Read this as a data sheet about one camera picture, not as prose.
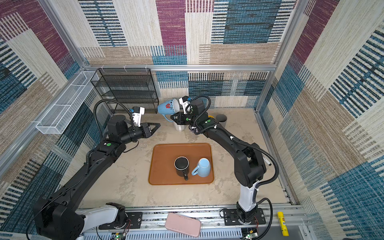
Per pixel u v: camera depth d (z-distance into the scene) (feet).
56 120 2.31
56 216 1.26
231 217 2.39
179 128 3.22
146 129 2.13
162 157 3.09
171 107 2.55
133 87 3.55
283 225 2.31
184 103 2.49
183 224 2.36
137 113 2.17
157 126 2.39
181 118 2.39
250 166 1.59
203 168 2.66
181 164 2.76
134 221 2.41
